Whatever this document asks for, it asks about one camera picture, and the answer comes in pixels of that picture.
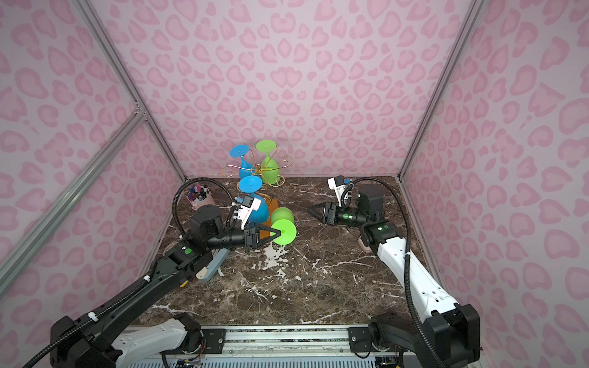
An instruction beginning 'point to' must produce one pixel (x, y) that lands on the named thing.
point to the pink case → (366, 248)
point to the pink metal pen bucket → (199, 195)
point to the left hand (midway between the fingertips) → (280, 236)
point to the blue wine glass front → (253, 184)
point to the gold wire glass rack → (260, 169)
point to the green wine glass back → (271, 173)
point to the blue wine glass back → (239, 151)
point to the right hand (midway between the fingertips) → (312, 212)
